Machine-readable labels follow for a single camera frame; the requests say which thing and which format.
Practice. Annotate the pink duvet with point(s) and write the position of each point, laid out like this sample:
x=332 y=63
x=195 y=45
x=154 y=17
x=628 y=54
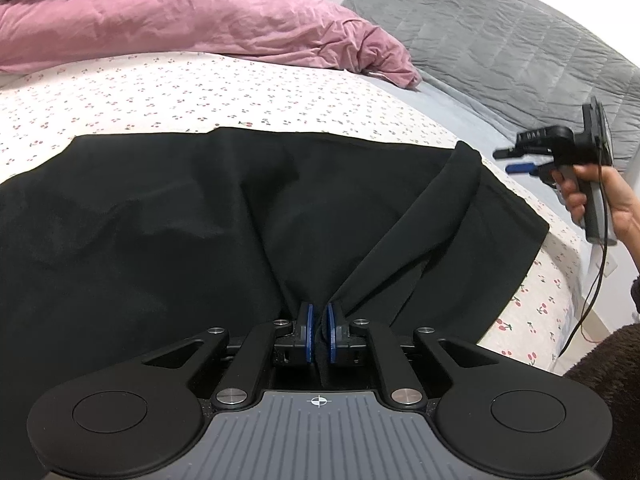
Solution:
x=200 y=20

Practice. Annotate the person's right forearm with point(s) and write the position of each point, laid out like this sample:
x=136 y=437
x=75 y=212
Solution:
x=634 y=225

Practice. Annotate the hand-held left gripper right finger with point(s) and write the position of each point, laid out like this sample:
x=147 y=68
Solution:
x=330 y=332

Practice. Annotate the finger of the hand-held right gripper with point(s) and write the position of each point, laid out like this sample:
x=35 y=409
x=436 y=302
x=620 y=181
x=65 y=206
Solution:
x=520 y=167
x=507 y=152

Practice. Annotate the light grey fitted sheet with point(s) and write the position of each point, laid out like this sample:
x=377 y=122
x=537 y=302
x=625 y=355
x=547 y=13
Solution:
x=450 y=110

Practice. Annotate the cherry-print bedsheet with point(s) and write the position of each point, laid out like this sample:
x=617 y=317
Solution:
x=165 y=95

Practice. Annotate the person's right hand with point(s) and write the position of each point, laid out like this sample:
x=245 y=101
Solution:
x=617 y=200

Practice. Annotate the brown fleece garment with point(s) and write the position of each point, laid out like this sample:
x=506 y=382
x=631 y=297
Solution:
x=607 y=400

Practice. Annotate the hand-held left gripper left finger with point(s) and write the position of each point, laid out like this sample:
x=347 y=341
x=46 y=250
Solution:
x=308 y=332

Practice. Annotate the black pants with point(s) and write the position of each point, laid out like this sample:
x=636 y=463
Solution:
x=200 y=230

